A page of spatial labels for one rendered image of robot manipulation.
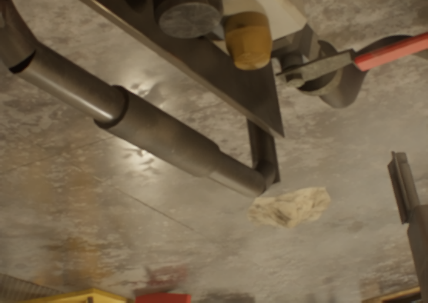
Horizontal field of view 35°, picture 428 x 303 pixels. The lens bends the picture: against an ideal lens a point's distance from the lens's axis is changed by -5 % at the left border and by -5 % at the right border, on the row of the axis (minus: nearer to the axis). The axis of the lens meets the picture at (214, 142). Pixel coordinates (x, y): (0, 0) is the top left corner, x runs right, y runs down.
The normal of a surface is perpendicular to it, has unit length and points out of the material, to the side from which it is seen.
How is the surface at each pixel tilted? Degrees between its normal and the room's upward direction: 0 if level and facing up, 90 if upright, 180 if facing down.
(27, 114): 0
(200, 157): 51
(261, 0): 0
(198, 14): 0
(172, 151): 26
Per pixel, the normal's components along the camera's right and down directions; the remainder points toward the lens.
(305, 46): 0.79, 0.19
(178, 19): 0.11, 0.90
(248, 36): -0.10, -0.11
